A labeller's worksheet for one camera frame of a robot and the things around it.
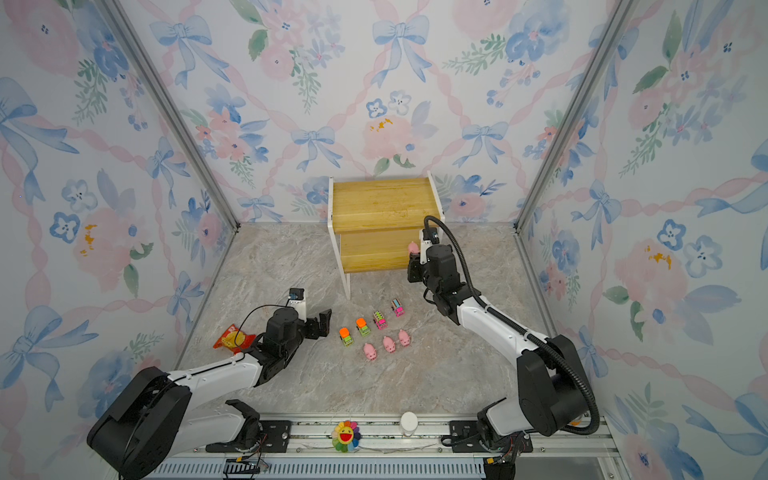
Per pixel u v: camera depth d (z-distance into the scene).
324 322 0.80
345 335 0.90
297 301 0.76
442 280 0.65
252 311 0.73
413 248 0.85
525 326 0.49
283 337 0.68
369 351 0.87
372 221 0.77
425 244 0.75
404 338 0.89
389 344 0.88
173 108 0.86
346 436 0.73
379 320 0.92
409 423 0.70
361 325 0.90
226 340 0.88
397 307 0.95
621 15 0.69
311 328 0.79
